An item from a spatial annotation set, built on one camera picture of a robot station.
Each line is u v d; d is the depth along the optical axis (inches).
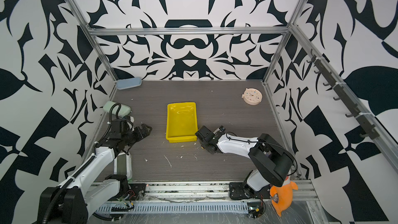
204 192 29.8
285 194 27.9
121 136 25.9
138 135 29.9
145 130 30.6
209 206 28.1
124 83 45.8
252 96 42.8
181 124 38.4
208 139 27.0
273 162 17.3
